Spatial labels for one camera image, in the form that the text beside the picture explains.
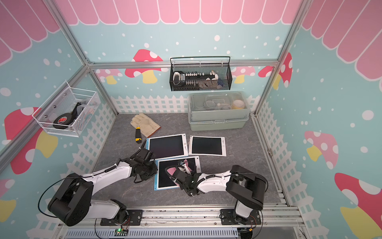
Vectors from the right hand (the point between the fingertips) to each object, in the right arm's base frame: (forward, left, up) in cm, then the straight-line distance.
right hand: (183, 177), depth 88 cm
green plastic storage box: (+41, -23, +15) cm, 50 cm away
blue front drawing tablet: (-3, +11, +3) cm, 12 cm away
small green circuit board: (-26, +30, -2) cm, 40 cm away
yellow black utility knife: (+27, +33, +2) cm, 42 cm away
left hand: (+2, +16, 0) cm, 16 cm away
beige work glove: (+40, +29, +1) cm, 50 cm away
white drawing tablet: (+24, -16, -3) cm, 29 cm away
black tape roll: (+14, +55, +35) cm, 67 cm away
